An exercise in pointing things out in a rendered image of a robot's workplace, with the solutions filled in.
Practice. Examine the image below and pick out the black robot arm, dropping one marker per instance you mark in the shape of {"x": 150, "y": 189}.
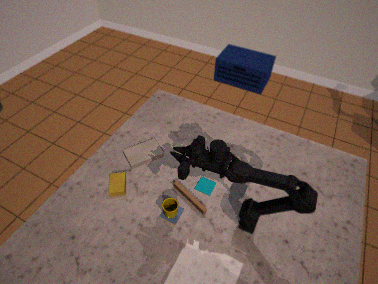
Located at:
{"x": 302, "y": 200}

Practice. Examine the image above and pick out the brown wooden bar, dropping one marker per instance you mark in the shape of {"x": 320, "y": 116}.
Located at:
{"x": 190, "y": 197}

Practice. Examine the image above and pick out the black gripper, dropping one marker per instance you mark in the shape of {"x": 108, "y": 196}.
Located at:
{"x": 184, "y": 167}

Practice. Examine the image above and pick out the yellow rectangular block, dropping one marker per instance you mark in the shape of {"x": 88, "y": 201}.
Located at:
{"x": 117, "y": 184}

